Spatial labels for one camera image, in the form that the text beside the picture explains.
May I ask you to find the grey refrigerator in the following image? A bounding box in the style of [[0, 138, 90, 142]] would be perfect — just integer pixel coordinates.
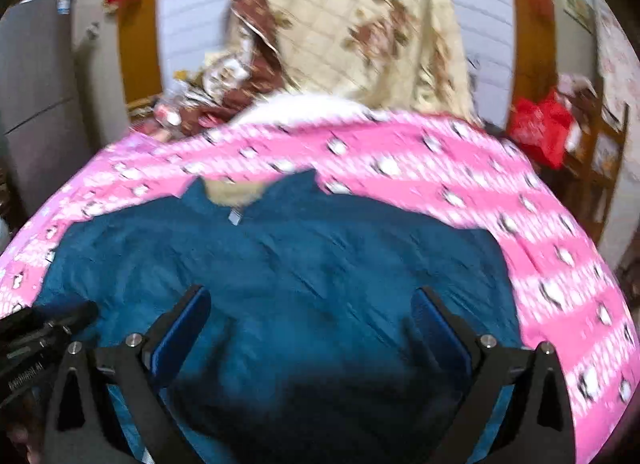
[[1, 0, 129, 216]]

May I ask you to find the brown floral patterned blanket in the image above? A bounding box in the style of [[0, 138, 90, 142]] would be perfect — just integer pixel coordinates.
[[154, 0, 296, 138]]

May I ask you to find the red gift bag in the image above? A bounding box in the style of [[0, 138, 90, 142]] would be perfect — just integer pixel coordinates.
[[506, 89, 574, 169]]

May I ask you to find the wooden shelf cabinet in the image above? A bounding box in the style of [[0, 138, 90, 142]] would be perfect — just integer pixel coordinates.
[[563, 74, 630, 245]]

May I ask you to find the pink penguin bed quilt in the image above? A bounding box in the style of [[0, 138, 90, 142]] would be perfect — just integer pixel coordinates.
[[1, 112, 639, 463]]

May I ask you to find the clear plastic clutter pile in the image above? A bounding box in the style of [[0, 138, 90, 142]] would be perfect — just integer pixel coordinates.
[[153, 71, 224, 137]]

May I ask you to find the cream floral quilt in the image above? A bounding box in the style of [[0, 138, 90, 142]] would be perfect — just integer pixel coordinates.
[[230, 0, 479, 125]]

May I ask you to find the dark blue puffer jacket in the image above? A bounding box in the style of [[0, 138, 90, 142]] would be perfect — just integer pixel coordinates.
[[36, 172, 521, 463]]

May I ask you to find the white pillow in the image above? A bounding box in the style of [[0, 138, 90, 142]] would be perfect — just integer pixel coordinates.
[[228, 92, 369, 127]]

